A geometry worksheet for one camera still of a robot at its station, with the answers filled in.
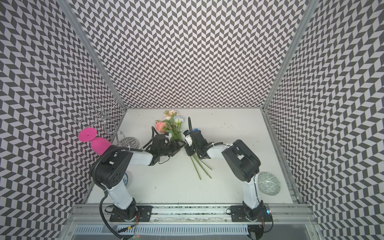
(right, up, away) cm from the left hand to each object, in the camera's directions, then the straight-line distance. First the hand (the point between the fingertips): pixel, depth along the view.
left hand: (184, 146), depth 93 cm
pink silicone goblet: (-38, +5, -23) cm, 44 cm away
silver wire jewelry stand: (-56, +22, +3) cm, 60 cm away
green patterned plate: (+48, -19, -11) cm, 53 cm away
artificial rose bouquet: (-11, +14, +14) cm, 23 cm away
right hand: (+1, -2, +3) cm, 3 cm away
